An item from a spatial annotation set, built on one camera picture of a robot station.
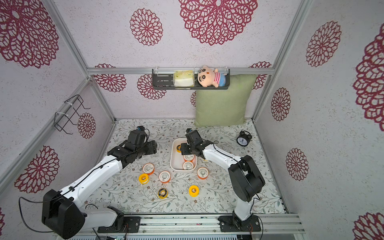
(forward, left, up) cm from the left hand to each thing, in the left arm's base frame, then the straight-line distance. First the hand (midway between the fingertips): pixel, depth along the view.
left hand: (151, 146), depth 83 cm
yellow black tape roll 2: (-21, -6, -17) cm, 27 cm away
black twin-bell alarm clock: (+14, -58, -12) cm, 60 cm away
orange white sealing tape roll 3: (-6, +4, -16) cm, 18 cm away
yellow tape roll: (-12, +6, -17) cm, 22 cm away
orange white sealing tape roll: (+1, -20, -15) cm, 25 cm away
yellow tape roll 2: (-20, -24, -17) cm, 35 cm away
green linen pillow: (+29, -39, +2) cm, 49 cm away
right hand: (+4, -17, -6) cm, 19 cm away
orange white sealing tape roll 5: (-9, -29, -17) cm, 35 cm away
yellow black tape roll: (+8, -13, -16) cm, 22 cm away
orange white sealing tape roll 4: (-12, -6, -16) cm, 21 cm away
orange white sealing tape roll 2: (-4, -20, -16) cm, 26 cm away
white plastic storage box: (+2, -12, -18) cm, 22 cm away
